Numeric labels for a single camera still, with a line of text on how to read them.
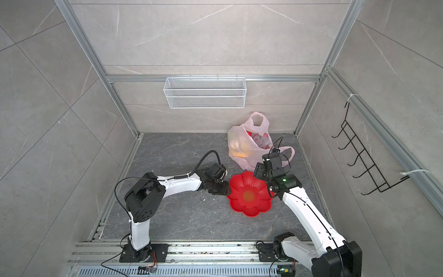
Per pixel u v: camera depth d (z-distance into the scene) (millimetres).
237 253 746
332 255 374
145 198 498
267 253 730
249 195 915
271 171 581
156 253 729
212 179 733
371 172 639
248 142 996
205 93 1005
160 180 533
